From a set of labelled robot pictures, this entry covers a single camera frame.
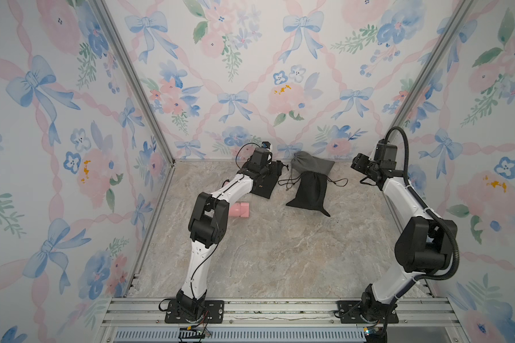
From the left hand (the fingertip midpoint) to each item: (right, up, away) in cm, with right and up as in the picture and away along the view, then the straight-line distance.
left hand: (277, 161), depth 98 cm
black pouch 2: (+15, -14, -3) cm, 21 cm away
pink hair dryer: (-17, -22, -3) cm, 28 cm away
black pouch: (-6, -12, +10) cm, 17 cm away
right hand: (+36, +3, -5) cm, 36 cm away
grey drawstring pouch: (+14, +1, +12) cm, 19 cm away
